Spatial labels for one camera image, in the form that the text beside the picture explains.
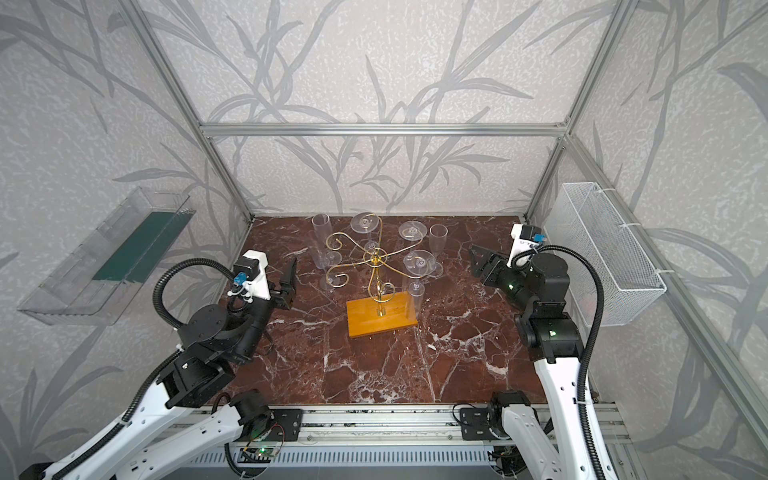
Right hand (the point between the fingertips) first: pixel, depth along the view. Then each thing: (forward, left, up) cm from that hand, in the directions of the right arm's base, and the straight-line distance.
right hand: (480, 240), depth 68 cm
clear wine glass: (+10, +42, -16) cm, 46 cm away
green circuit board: (-38, +54, -35) cm, 74 cm away
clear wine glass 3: (+7, +27, -2) cm, 28 cm away
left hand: (-6, +41, +5) cm, 42 cm away
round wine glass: (+16, +7, -16) cm, 24 cm away
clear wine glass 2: (+11, +44, -34) cm, 57 cm away
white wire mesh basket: (-12, -24, +1) cm, 27 cm away
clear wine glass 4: (+5, +15, -2) cm, 16 cm away
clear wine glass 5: (-5, +14, -1) cm, 15 cm away
